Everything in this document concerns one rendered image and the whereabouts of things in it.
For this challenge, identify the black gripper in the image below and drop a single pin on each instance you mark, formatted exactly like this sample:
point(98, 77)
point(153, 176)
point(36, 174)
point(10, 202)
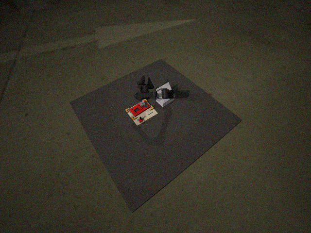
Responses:
point(145, 87)

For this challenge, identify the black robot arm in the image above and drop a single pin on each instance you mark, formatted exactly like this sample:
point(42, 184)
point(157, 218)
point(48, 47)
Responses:
point(166, 94)

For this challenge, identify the red toy car body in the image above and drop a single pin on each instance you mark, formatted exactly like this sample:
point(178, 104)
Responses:
point(136, 110)

